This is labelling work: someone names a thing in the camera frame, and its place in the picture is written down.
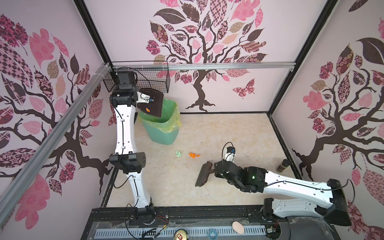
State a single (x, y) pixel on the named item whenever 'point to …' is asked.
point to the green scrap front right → (178, 153)
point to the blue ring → (216, 233)
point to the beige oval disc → (238, 227)
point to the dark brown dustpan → (154, 107)
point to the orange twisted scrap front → (147, 109)
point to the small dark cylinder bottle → (285, 163)
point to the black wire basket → (152, 75)
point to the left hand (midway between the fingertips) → (123, 90)
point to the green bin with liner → (164, 129)
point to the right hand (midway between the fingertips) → (213, 164)
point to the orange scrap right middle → (193, 155)
